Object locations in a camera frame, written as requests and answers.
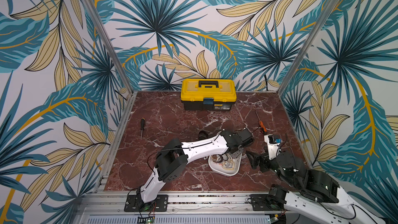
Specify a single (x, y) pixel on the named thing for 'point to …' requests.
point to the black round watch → (203, 135)
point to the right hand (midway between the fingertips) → (255, 150)
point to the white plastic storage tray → (224, 164)
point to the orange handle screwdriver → (261, 123)
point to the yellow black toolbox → (208, 94)
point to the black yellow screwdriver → (142, 126)
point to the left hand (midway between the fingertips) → (231, 148)
